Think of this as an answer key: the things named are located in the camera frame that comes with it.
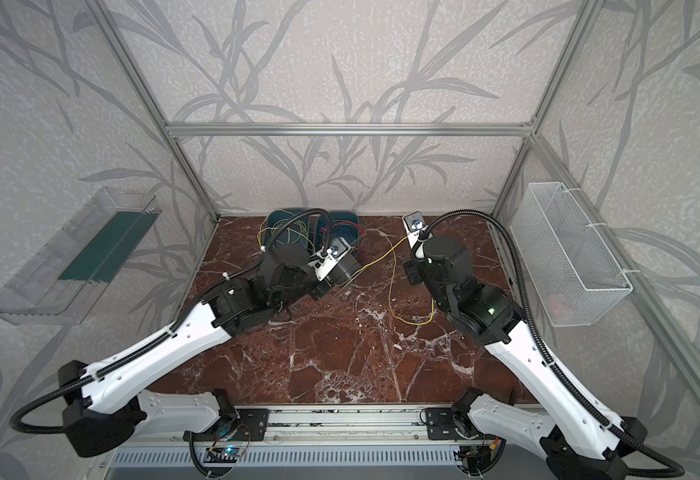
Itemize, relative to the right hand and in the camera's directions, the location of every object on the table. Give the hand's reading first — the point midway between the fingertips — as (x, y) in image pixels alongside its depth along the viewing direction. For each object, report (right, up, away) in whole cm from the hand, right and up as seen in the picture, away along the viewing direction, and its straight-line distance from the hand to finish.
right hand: (418, 231), depth 65 cm
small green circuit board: (-47, -54, +6) cm, 72 cm away
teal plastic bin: (-32, +5, +46) cm, 56 cm away
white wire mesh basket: (+31, -8, -4) cm, 32 cm away
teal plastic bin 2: (-21, +4, +48) cm, 52 cm away
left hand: (-18, -5, +3) cm, 19 cm away
